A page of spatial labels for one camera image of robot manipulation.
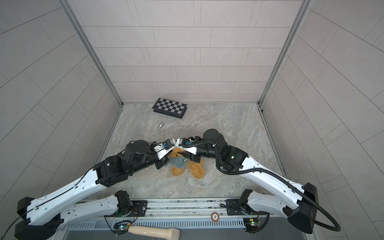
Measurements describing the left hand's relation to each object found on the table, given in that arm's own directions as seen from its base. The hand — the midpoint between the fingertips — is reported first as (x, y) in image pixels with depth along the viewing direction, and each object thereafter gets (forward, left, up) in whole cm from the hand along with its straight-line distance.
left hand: (177, 148), depth 64 cm
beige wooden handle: (-28, +6, -20) cm, 35 cm away
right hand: (0, -1, 0) cm, 1 cm away
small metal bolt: (+29, +17, -25) cm, 42 cm away
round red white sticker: (-23, -17, -25) cm, 38 cm away
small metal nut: (+31, +7, -26) cm, 41 cm away
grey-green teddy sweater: (-5, -1, -3) cm, 6 cm away
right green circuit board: (-25, -34, -25) cm, 49 cm away
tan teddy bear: (-3, -9, -17) cm, 19 cm away
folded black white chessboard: (+43, +12, -22) cm, 50 cm away
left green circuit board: (-27, +25, -23) cm, 44 cm away
